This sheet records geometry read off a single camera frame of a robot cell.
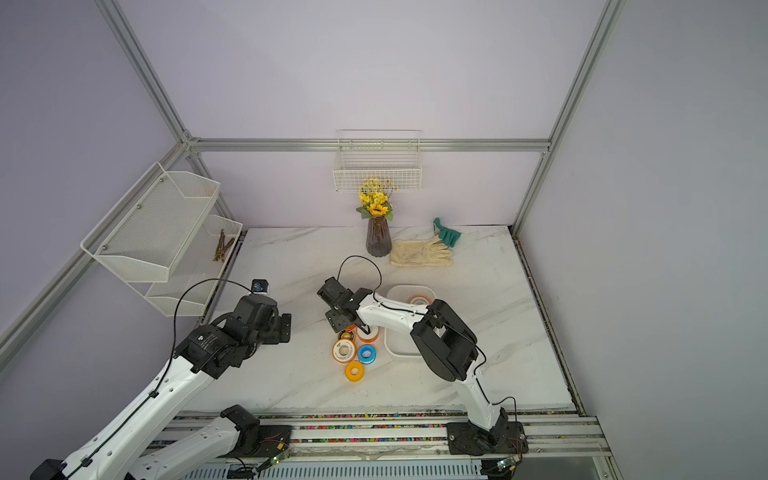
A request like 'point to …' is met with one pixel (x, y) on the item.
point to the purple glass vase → (378, 239)
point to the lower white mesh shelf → (195, 277)
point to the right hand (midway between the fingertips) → (348, 316)
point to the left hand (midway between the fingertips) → (266, 324)
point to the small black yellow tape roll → (346, 334)
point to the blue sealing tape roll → (367, 354)
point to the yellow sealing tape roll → (354, 371)
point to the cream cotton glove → (429, 252)
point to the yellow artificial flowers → (374, 195)
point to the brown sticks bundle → (221, 247)
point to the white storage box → (401, 343)
